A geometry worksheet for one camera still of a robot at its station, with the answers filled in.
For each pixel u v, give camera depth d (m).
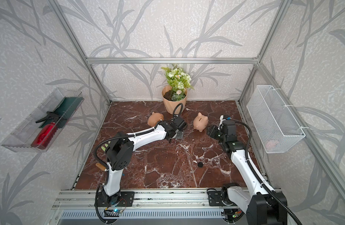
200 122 0.96
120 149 0.55
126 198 0.73
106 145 0.94
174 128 0.68
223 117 0.75
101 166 0.85
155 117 0.99
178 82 0.94
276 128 0.60
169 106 1.02
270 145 0.72
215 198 0.74
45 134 0.58
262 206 0.38
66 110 0.67
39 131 0.60
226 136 0.61
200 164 0.85
